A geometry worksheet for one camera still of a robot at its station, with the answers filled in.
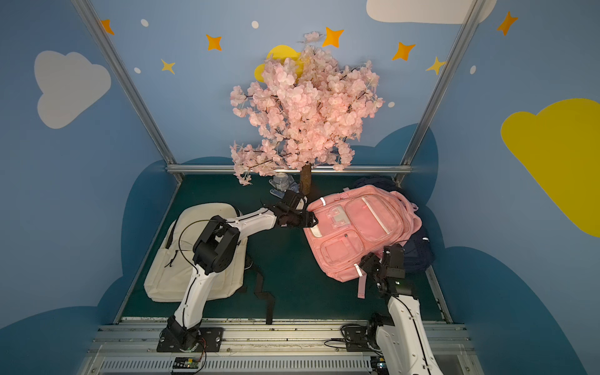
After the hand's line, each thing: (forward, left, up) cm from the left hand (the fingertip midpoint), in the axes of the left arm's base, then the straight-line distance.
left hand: (313, 218), depth 100 cm
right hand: (-20, -22, +3) cm, 30 cm away
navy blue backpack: (-16, -42, 0) cm, 45 cm away
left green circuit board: (-52, +40, -5) cm, 66 cm away
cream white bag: (-24, +53, -1) cm, 58 cm away
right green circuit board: (-51, -21, -7) cm, 56 cm away
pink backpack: (-5, -17, +5) cm, 18 cm away
